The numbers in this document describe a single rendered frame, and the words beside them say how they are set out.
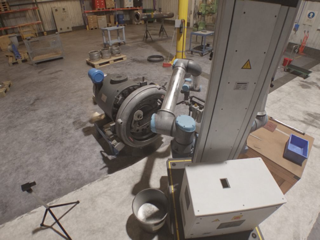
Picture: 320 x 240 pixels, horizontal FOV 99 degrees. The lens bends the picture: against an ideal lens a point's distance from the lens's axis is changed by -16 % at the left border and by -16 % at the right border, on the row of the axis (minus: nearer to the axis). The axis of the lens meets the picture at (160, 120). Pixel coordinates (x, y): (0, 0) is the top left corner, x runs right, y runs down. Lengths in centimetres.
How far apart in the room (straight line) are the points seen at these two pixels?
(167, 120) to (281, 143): 144
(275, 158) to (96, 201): 195
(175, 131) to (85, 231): 132
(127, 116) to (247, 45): 115
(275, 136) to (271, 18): 158
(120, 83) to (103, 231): 159
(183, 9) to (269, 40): 426
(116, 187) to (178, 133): 112
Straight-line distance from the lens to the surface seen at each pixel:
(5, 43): 1368
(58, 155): 261
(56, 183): 231
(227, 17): 80
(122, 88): 189
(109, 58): 589
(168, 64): 517
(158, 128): 121
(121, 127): 161
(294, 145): 226
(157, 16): 936
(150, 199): 168
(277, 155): 201
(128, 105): 154
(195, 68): 152
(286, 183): 204
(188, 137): 120
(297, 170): 199
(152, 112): 178
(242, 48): 86
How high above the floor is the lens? 170
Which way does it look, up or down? 38 degrees down
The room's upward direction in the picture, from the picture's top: straight up
